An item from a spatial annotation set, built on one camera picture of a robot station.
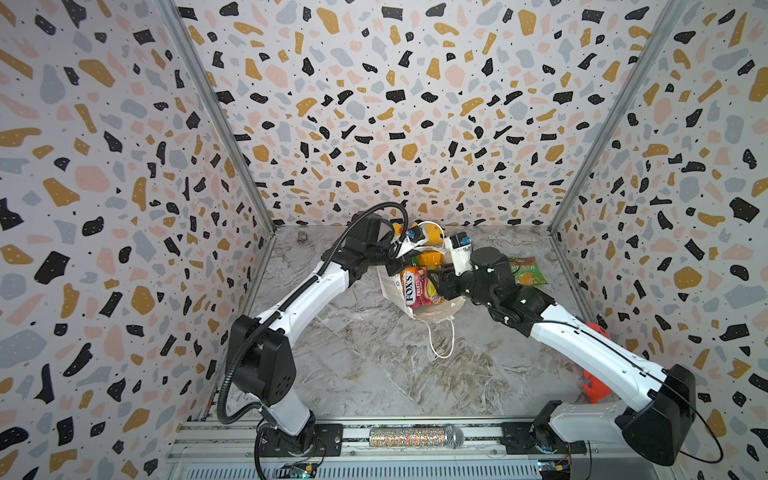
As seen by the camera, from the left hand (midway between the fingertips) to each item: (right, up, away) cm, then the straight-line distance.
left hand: (417, 244), depth 79 cm
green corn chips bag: (+41, -9, +27) cm, 50 cm away
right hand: (+3, -5, -6) cm, 8 cm away
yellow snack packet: (+4, -4, +11) cm, 13 cm away
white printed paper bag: (+3, -19, +5) cm, 20 cm away
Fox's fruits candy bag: (+1, -12, +6) cm, 14 cm away
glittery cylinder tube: (+8, -46, -8) cm, 48 cm away
